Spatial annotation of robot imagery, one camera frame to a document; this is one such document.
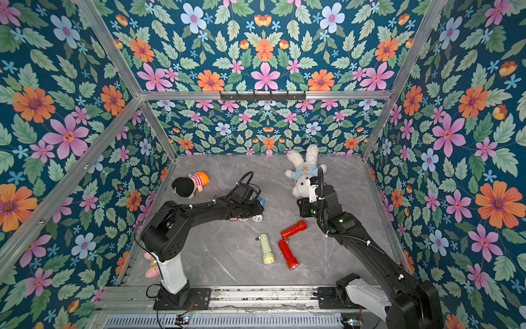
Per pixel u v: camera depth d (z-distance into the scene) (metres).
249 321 0.77
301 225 0.88
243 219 0.93
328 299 0.73
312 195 0.70
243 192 0.77
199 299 0.74
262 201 0.97
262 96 0.93
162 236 0.50
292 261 0.80
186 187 1.06
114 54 0.78
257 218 0.93
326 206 0.58
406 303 0.38
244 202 0.77
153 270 0.76
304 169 1.04
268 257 0.80
